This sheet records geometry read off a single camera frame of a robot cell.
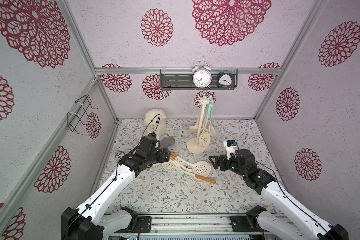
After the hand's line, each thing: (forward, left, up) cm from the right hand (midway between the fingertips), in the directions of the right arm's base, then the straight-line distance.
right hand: (214, 155), depth 77 cm
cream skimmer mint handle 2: (+16, +3, -6) cm, 17 cm away
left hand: (0, +26, 0) cm, 26 cm away
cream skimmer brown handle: (+1, +6, -18) cm, 19 cm away
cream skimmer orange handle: (-8, +3, -13) cm, 15 cm away
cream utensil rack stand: (+18, +9, -18) cm, 27 cm away
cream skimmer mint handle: (+26, -2, -8) cm, 27 cm away
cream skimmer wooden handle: (+2, +21, -18) cm, 28 cm away
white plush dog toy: (+25, +35, -1) cm, 43 cm away
